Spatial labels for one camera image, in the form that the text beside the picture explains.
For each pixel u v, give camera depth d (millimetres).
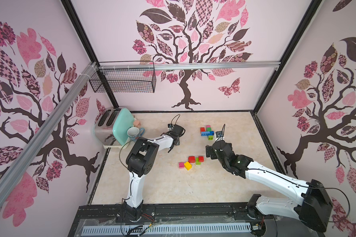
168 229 697
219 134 692
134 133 976
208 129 1057
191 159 918
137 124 991
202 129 1067
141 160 539
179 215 744
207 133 1041
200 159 874
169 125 924
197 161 906
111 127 883
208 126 1108
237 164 567
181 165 877
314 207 387
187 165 893
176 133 815
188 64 923
